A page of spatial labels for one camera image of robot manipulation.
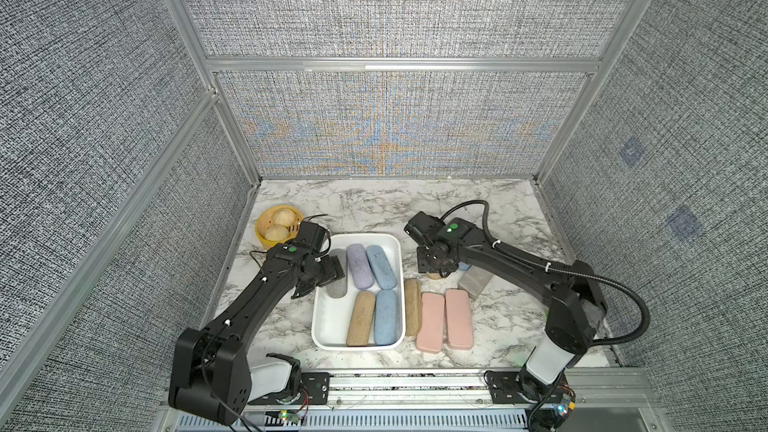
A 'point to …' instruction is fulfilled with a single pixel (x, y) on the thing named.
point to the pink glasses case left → (432, 322)
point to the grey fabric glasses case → (338, 290)
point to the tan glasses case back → (361, 322)
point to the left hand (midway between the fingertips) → (336, 275)
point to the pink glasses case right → (459, 319)
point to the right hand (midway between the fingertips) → (427, 257)
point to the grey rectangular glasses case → (474, 281)
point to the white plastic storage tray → (331, 317)
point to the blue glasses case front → (380, 267)
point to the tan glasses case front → (413, 307)
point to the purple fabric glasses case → (360, 266)
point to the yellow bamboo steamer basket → (265, 220)
